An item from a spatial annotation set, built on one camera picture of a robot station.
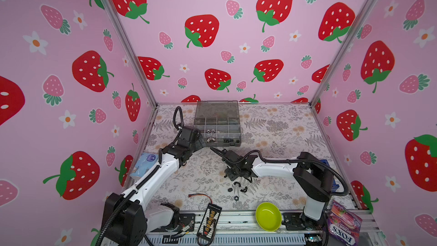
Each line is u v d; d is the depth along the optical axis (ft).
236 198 2.67
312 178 1.52
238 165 2.21
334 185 2.56
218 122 3.55
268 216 2.48
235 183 2.80
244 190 2.73
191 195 2.69
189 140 2.05
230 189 2.74
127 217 1.30
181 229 2.35
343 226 2.35
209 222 2.39
